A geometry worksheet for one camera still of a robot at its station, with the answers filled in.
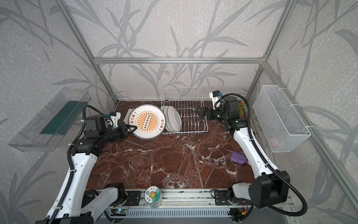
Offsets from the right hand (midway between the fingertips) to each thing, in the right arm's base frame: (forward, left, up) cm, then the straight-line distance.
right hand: (202, 104), depth 76 cm
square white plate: (-10, +40, 0) cm, 41 cm away
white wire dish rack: (+32, +11, -29) cm, 45 cm away
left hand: (-11, +33, -1) cm, 35 cm away
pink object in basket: (-18, -37, -9) cm, 42 cm away
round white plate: (-7, +29, -4) cm, 30 cm away
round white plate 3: (+3, +17, -17) cm, 24 cm away
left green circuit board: (-47, +44, -30) cm, 71 cm away
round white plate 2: (-1, +23, -2) cm, 23 cm away
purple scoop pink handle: (-19, -24, -30) cm, 42 cm away
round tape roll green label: (-41, +25, -21) cm, 52 cm away
